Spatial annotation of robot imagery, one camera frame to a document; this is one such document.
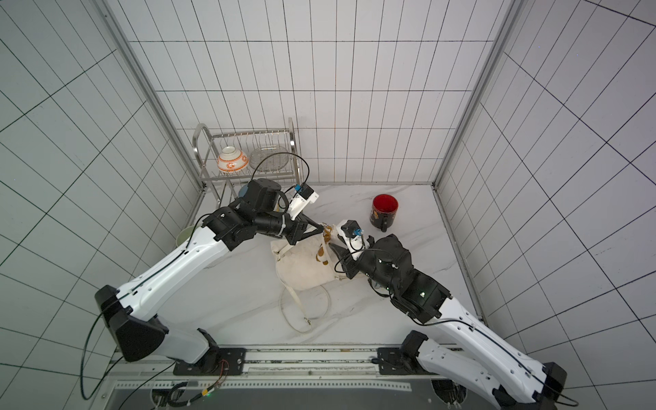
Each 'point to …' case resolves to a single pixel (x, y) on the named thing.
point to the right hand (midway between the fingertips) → (327, 242)
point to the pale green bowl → (184, 235)
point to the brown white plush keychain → (326, 231)
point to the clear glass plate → (271, 163)
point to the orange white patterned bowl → (231, 161)
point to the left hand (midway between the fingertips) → (314, 234)
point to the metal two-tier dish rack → (207, 147)
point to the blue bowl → (243, 190)
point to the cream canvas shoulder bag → (307, 263)
